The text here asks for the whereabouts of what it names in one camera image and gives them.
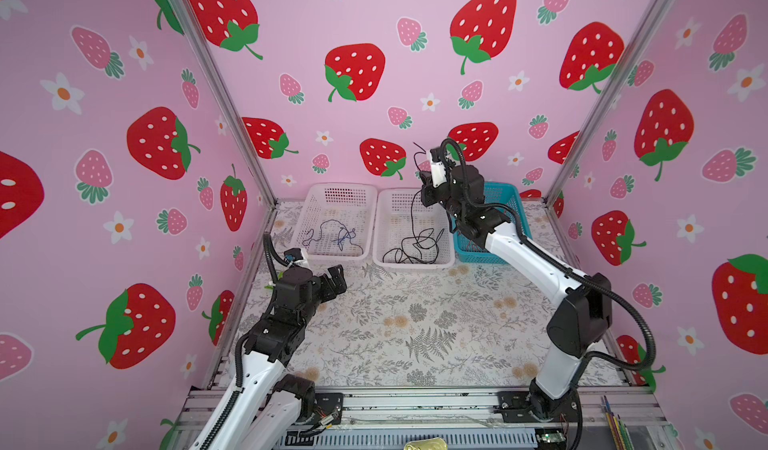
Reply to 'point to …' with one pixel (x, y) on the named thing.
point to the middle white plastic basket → (409, 233)
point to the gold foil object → (436, 443)
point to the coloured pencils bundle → (618, 428)
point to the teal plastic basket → (495, 194)
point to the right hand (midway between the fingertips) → (420, 171)
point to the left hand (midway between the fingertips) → (328, 270)
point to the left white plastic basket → (336, 221)
